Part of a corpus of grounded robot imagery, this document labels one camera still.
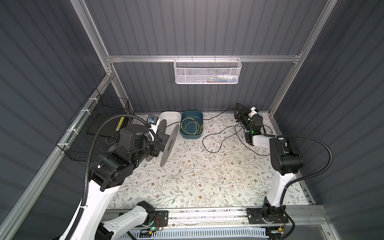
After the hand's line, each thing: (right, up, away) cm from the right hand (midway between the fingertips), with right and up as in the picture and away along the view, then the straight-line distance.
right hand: (236, 104), depth 89 cm
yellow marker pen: (-64, -11, -11) cm, 66 cm away
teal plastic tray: (-27, -11, +23) cm, 37 cm away
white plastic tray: (-42, -7, +24) cm, 49 cm away
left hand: (-41, -17, -29) cm, 53 cm away
